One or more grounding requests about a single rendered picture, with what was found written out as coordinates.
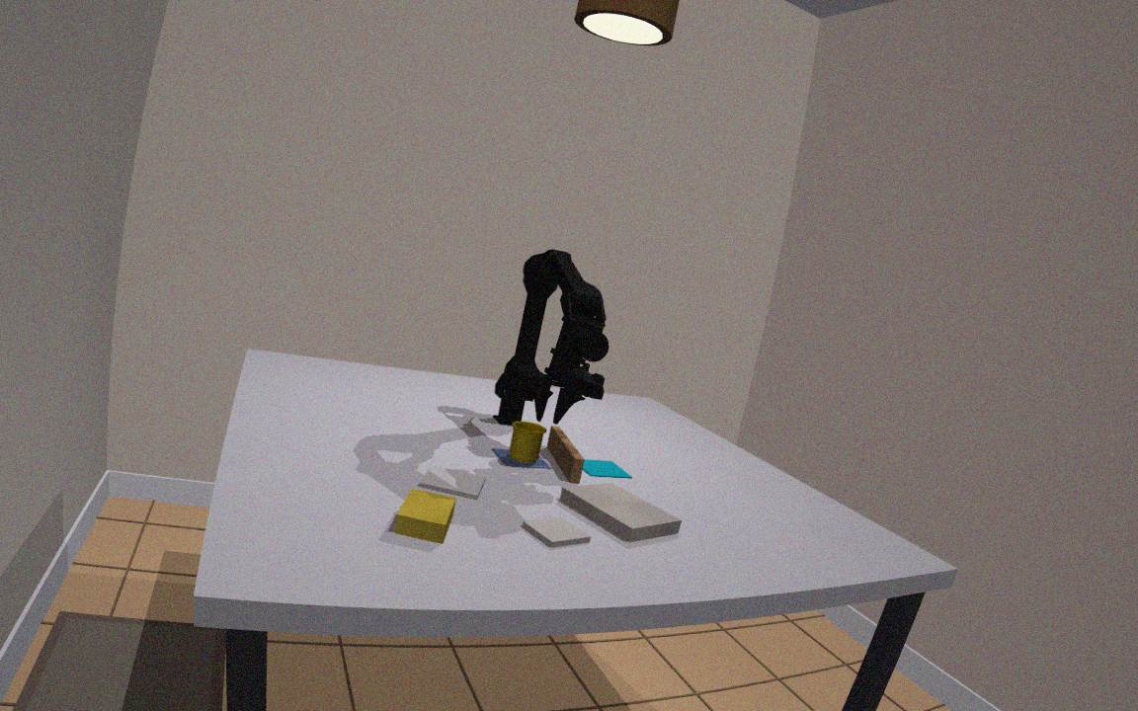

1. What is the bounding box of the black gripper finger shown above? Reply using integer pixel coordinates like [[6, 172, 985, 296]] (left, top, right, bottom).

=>
[[553, 387, 586, 425], [531, 387, 553, 422]]

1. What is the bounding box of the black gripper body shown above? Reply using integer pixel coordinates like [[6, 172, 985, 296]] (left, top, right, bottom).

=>
[[512, 346, 605, 400]]

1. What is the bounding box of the yellow block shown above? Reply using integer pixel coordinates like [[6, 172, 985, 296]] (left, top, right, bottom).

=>
[[395, 489, 456, 544]]

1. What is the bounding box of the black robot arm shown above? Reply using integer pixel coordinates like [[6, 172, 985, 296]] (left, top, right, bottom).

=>
[[493, 249, 610, 425]]

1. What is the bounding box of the yellow translucent cup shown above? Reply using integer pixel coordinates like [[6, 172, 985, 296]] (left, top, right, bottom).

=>
[[510, 422, 546, 463]]

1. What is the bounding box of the tan wooden flat bar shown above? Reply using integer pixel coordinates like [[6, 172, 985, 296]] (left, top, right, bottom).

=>
[[547, 425, 585, 483]]

